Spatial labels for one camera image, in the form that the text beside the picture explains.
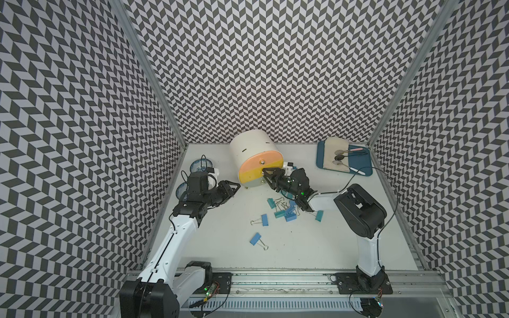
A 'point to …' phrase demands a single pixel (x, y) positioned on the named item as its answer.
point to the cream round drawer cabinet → (252, 151)
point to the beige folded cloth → (331, 144)
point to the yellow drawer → (257, 173)
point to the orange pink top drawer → (260, 159)
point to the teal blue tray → (359, 159)
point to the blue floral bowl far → (200, 165)
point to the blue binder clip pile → (291, 209)
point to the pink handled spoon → (341, 152)
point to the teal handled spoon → (339, 158)
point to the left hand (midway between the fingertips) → (238, 188)
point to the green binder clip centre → (279, 213)
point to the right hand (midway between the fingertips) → (261, 174)
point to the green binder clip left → (272, 203)
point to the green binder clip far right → (319, 215)
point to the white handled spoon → (340, 162)
